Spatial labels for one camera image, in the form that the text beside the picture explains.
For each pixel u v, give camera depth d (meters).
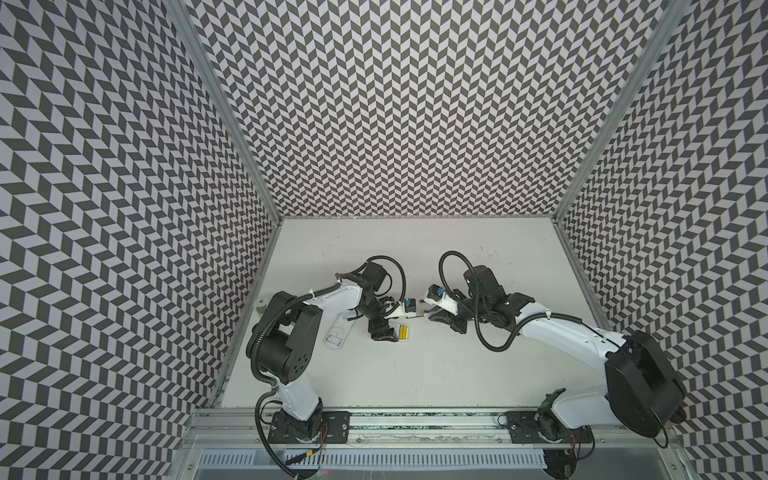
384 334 0.79
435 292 0.69
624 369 0.41
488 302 0.64
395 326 0.89
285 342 0.47
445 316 0.73
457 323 0.73
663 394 0.43
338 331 0.88
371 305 0.75
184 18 0.72
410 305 0.78
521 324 0.56
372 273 0.76
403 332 0.88
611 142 0.91
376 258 0.77
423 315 0.80
